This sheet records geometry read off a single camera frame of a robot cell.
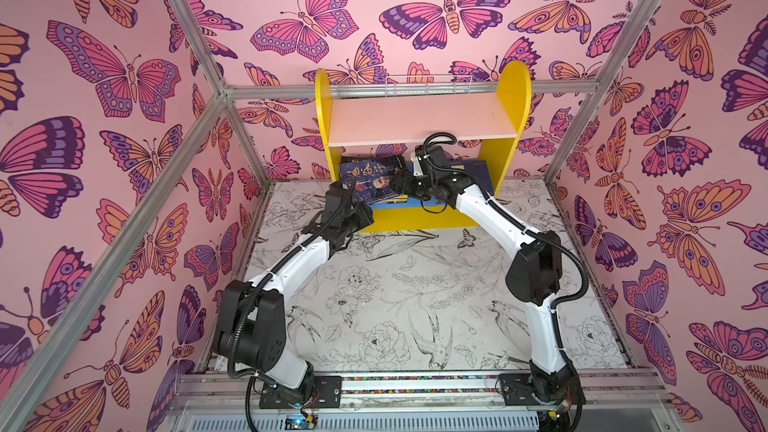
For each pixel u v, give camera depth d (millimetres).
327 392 737
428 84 932
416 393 745
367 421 778
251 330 438
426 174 748
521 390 732
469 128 765
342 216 679
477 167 970
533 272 533
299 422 722
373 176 902
